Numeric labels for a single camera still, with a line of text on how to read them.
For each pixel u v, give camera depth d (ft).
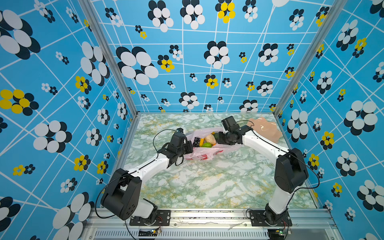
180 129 2.60
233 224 2.37
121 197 1.39
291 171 1.54
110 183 1.46
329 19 2.36
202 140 3.28
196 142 3.25
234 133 2.17
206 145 3.08
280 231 2.31
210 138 3.23
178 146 2.22
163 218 2.40
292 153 1.59
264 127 3.67
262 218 2.37
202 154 2.70
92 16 2.33
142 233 2.37
